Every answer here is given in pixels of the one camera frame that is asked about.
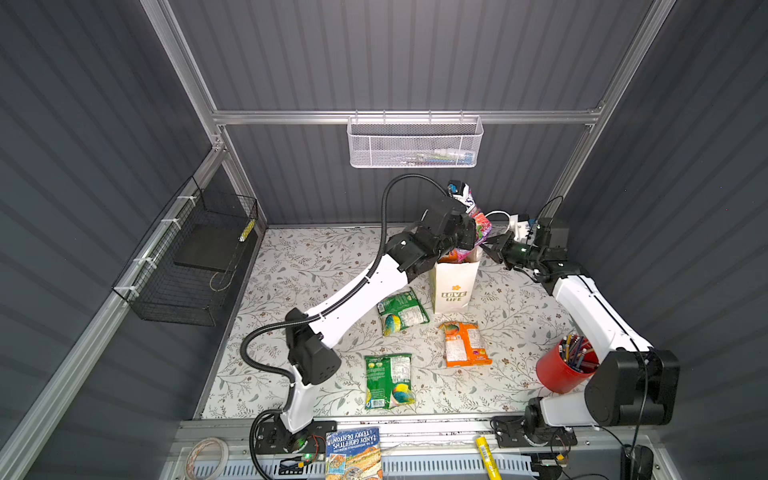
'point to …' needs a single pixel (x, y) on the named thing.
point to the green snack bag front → (388, 381)
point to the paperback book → (353, 454)
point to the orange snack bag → (464, 344)
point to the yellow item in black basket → (247, 230)
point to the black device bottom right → (636, 462)
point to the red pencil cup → (567, 365)
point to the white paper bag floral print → (452, 284)
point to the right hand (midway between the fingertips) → (481, 243)
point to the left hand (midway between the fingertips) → (470, 218)
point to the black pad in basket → (210, 247)
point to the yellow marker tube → (488, 460)
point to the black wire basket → (179, 273)
